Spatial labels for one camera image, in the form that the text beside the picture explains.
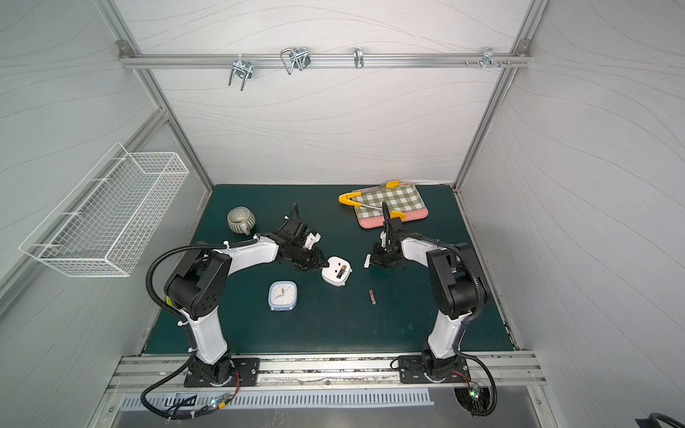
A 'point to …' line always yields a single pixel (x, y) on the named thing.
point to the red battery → (373, 297)
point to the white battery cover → (367, 263)
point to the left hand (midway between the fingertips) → (328, 267)
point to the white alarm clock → (338, 271)
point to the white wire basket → (108, 223)
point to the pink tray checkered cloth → (404, 199)
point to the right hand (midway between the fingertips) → (372, 258)
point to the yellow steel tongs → (346, 198)
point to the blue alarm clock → (282, 295)
